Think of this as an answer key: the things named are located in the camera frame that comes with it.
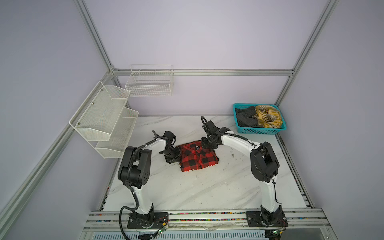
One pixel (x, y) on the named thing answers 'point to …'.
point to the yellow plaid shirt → (268, 116)
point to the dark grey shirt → (246, 116)
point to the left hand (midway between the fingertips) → (180, 160)
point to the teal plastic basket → (258, 129)
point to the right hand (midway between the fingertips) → (202, 145)
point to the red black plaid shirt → (194, 157)
